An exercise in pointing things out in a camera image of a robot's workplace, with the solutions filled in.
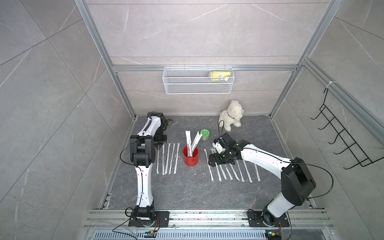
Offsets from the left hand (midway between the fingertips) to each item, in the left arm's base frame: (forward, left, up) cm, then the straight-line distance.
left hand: (159, 146), depth 97 cm
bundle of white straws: (-6, -21, +7) cm, 23 cm away
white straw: (-20, -33, -5) cm, 39 cm away
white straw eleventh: (-7, -5, -4) cm, 10 cm away
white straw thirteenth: (-16, 0, -4) cm, 17 cm away
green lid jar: (+8, -31, +1) cm, 32 cm away
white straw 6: (-7, -8, -4) cm, 12 cm away
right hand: (-14, -35, +3) cm, 38 cm away
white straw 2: (-21, -44, -5) cm, 49 cm away
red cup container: (-13, -21, +2) cm, 24 cm away
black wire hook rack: (-24, -92, +27) cm, 99 cm away
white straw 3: (-18, -47, -5) cm, 51 cm away
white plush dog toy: (+17, -50, +9) cm, 53 cm away
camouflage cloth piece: (+24, -4, -3) cm, 25 cm away
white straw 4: (-23, -51, -4) cm, 56 cm away
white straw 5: (-1, -11, -5) cm, 12 cm away
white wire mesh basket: (+36, -27, +25) cm, 52 cm away
